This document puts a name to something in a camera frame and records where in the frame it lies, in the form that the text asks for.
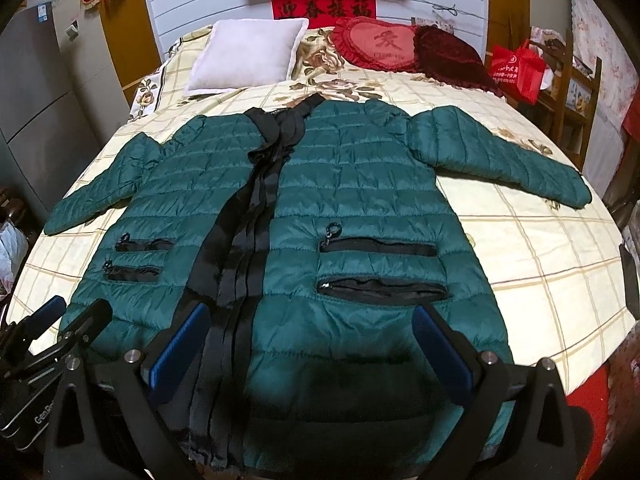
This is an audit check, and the green quilted puffer jacket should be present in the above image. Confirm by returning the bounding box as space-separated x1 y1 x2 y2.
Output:
44 96 591 476

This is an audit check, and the floral checked bed sheet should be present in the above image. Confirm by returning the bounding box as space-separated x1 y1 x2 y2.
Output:
6 24 637 396

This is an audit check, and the grey wardrobe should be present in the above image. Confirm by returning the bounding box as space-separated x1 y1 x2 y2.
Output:
1 0 129 221

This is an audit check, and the wooden chair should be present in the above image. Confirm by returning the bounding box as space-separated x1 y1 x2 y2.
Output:
526 30 603 170

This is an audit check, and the white square pillow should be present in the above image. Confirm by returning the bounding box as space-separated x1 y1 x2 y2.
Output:
183 18 309 96

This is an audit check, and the red plastic shopping bag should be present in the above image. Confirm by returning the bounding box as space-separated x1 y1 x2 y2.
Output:
488 39 547 105

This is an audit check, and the dark red velvet cushion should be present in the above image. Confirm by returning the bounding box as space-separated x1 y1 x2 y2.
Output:
413 26 503 96

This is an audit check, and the red heart-shaped cushion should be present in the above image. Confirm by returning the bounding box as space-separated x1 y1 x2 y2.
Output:
331 16 416 73

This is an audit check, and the red calligraphy banner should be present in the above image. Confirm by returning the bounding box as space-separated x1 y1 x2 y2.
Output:
270 0 376 28

